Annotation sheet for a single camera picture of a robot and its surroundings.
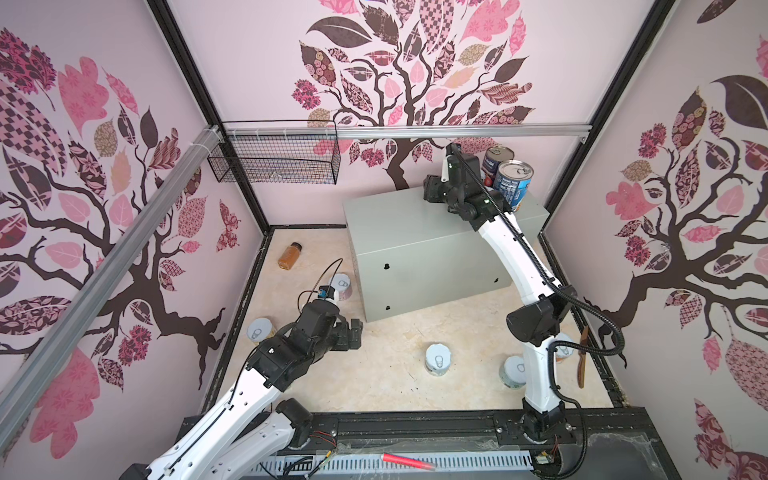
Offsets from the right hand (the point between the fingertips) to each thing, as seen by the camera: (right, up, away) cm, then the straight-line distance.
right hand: (434, 176), depth 80 cm
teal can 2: (+22, -54, 0) cm, 59 cm away
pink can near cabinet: (-29, -31, +17) cm, 45 cm away
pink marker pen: (-8, -71, -11) cm, 73 cm away
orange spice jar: (-50, -22, +29) cm, 62 cm away
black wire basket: (-61, +18, +42) cm, 76 cm away
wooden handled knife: (+45, -52, +6) cm, 69 cm away
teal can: (+1, -51, 0) cm, 51 cm away
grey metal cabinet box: (-7, -22, -11) cm, 25 cm away
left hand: (-23, -41, -6) cm, 48 cm away
